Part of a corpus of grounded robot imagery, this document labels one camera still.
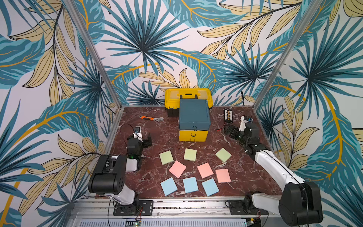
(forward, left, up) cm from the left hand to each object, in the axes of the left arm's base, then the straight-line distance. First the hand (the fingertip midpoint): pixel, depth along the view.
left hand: (142, 134), depth 92 cm
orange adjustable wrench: (+19, -8, -7) cm, 22 cm away
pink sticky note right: (-22, -52, -9) cm, 57 cm away
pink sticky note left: (-19, -24, -8) cm, 32 cm away
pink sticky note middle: (-20, -41, -8) cm, 46 cm away
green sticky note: (-12, -16, -7) cm, 22 cm away
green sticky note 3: (-10, -54, -8) cm, 55 cm away
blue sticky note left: (-29, -19, -10) cm, 36 cm away
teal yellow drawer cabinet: (0, -33, +12) cm, 35 cm away
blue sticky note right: (-29, -43, -7) cm, 53 cm away
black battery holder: (+24, -63, -7) cm, 68 cm away
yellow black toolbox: (+28, -19, +9) cm, 35 cm away
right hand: (0, -56, +10) cm, 57 cm away
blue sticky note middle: (-29, -32, -7) cm, 43 cm away
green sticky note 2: (-10, -32, -8) cm, 34 cm away
